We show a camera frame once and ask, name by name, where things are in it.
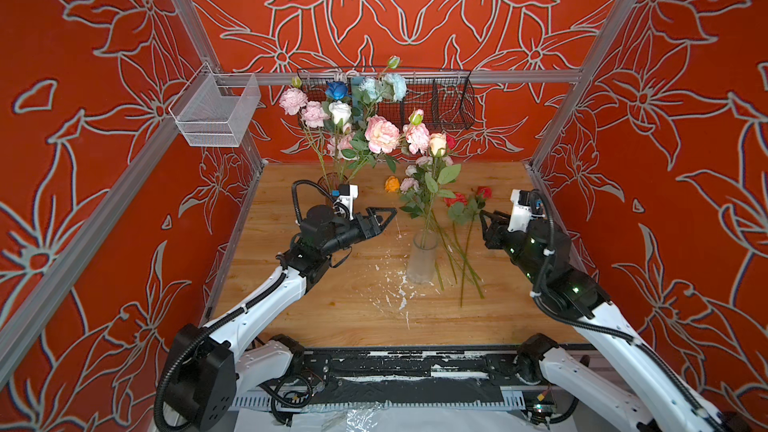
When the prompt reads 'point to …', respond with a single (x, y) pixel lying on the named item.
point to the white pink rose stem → (442, 175)
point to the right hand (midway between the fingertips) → (481, 211)
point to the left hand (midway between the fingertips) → (390, 215)
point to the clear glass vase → (422, 260)
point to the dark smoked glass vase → (330, 182)
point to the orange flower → (392, 184)
